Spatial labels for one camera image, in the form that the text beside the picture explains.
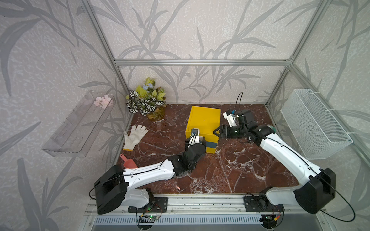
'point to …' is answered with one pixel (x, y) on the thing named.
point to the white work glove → (137, 133)
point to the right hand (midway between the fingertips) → (217, 131)
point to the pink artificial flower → (103, 101)
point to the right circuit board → (268, 221)
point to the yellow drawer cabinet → (207, 120)
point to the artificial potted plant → (148, 100)
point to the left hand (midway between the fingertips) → (201, 138)
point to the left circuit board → (145, 219)
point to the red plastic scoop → (129, 163)
